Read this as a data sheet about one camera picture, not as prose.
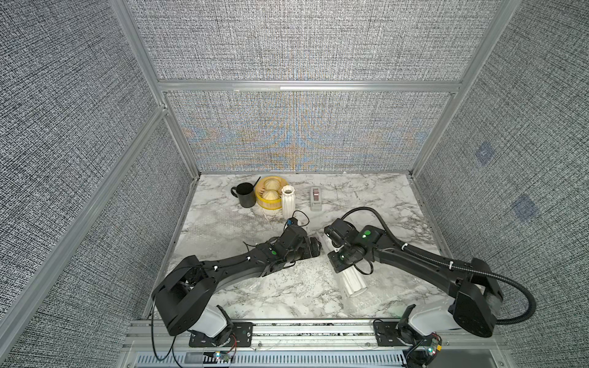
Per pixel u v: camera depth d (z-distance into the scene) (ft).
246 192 3.33
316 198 3.48
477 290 1.34
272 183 3.50
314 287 2.74
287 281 2.80
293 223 2.52
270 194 3.38
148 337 2.41
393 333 2.36
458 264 1.46
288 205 3.04
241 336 2.40
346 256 2.22
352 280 2.56
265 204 3.39
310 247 2.45
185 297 1.40
